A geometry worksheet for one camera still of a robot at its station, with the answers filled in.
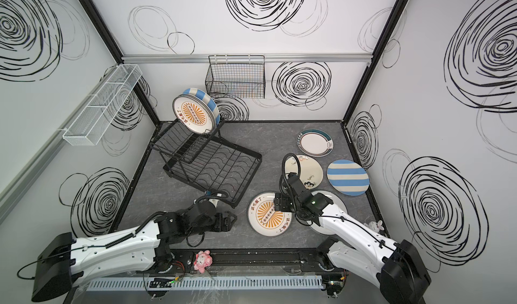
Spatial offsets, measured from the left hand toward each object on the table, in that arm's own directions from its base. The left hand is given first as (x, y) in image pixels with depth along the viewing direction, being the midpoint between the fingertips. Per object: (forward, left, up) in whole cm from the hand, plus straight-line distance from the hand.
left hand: (232, 219), depth 77 cm
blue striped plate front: (+38, +12, +27) cm, 49 cm away
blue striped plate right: (+25, -53, -7) cm, 59 cm away
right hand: (+7, -18, 0) cm, 19 cm away
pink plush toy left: (-14, +9, -3) cm, 17 cm away
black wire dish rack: (+30, +17, -5) cm, 35 cm away
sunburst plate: (+36, +19, +21) cm, 46 cm away
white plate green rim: (+45, -39, -6) cm, 60 cm away
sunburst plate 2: (+3, -12, -7) cm, 14 cm away
